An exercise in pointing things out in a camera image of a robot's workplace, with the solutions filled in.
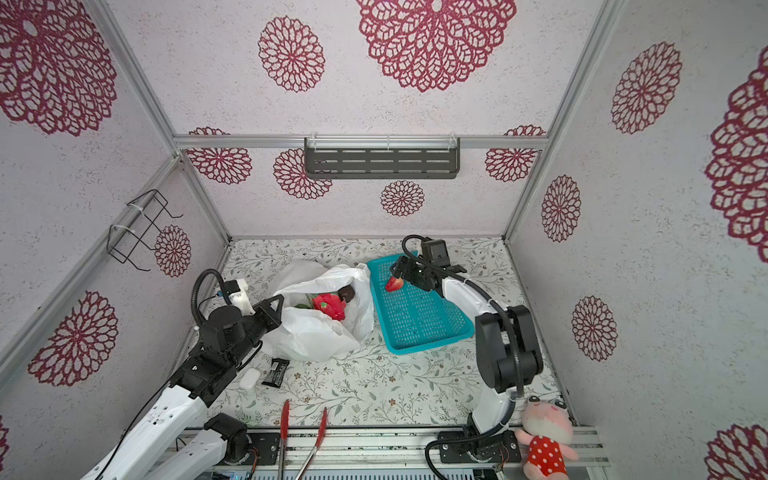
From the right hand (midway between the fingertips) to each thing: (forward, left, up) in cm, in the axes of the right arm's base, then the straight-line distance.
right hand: (400, 267), depth 93 cm
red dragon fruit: (-11, +21, -5) cm, 24 cm away
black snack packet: (-30, +35, -12) cm, 48 cm away
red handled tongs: (-44, +29, -14) cm, 55 cm away
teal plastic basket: (-10, -4, -14) cm, 18 cm away
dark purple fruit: (-4, +17, -8) cm, 20 cm away
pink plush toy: (-42, -35, -9) cm, 56 cm away
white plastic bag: (-27, +23, +5) cm, 35 cm away
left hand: (-19, +29, +8) cm, 36 cm away
